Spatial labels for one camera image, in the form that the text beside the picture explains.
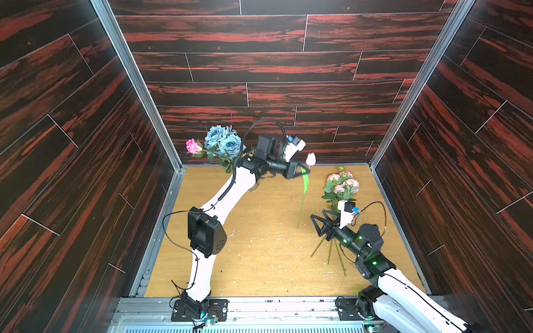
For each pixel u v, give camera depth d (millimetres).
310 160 730
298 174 722
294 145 684
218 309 733
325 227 665
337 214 671
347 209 658
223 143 782
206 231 513
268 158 677
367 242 568
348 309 731
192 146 734
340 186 1015
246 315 735
